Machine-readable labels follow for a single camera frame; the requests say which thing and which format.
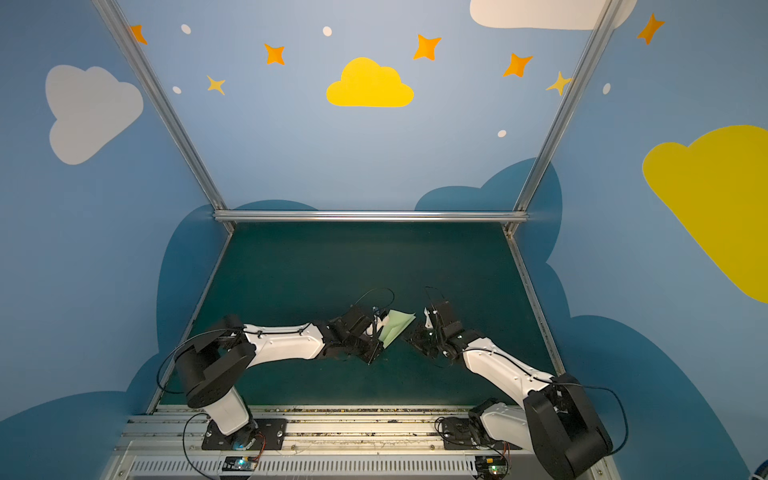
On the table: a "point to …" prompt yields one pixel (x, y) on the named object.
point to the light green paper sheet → (395, 325)
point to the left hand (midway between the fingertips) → (385, 351)
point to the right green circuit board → (492, 467)
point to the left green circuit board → (239, 463)
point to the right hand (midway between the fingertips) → (403, 334)
